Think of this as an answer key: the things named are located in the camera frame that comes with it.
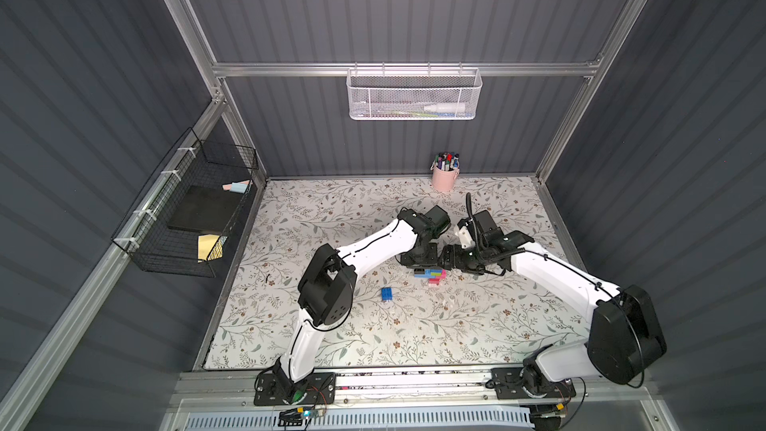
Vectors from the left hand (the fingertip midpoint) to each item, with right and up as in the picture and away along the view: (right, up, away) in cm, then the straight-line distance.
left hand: (432, 271), depth 86 cm
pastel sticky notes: (-55, +24, -3) cm, 60 cm away
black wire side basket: (-65, +10, -20) cm, 69 cm away
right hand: (+5, +2, -1) cm, 5 cm away
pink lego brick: (+2, -4, +5) cm, 6 cm away
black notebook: (-59, +18, -10) cm, 63 cm away
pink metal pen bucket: (+9, +29, +27) cm, 40 cm away
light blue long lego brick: (-1, -1, +2) cm, 2 cm away
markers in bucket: (+8, +36, +23) cm, 43 cm away
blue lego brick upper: (-13, -7, +3) cm, 15 cm away
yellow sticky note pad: (-56, +10, -15) cm, 59 cm away
